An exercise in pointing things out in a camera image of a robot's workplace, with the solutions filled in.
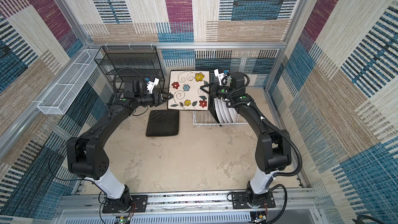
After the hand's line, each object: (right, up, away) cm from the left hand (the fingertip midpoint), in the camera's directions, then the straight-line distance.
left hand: (170, 97), depth 81 cm
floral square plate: (+8, +5, -2) cm, 10 cm away
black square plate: (-9, -16, +21) cm, 27 cm away
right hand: (+17, +4, -2) cm, 17 cm away
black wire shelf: (-33, +25, +26) cm, 49 cm away
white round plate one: (+25, -7, +8) cm, 27 cm away
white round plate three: (+35, -9, +11) cm, 37 cm away
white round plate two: (+31, -9, +9) cm, 33 cm away
